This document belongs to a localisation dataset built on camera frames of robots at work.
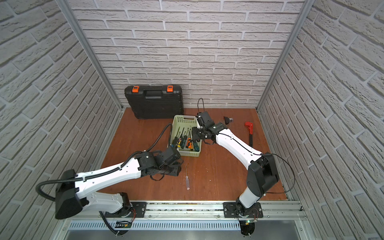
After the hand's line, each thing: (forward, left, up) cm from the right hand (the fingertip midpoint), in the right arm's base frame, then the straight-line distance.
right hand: (197, 132), depth 85 cm
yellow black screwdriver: (+7, +12, -15) cm, 20 cm away
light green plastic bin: (+19, +5, -13) cm, 24 cm away
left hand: (-19, +9, -4) cm, 21 cm away
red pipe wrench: (+13, -40, -16) cm, 45 cm away
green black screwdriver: (+4, +9, -13) cm, 17 cm away
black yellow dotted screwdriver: (+4, +14, -13) cm, 20 cm away
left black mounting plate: (-35, +33, -15) cm, 50 cm away
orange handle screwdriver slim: (+4, +5, -14) cm, 15 cm away
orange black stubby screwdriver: (+1, +7, -13) cm, 15 cm away
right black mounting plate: (-38, -15, -16) cm, 44 cm away
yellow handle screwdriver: (-1, +3, -13) cm, 14 cm away
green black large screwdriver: (-1, +1, -14) cm, 14 cm away
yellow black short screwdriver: (+1, +12, -13) cm, 17 cm away
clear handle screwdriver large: (-22, +7, -16) cm, 27 cm away
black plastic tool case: (+25, +28, +3) cm, 38 cm away
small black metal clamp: (+21, -24, -15) cm, 35 cm away
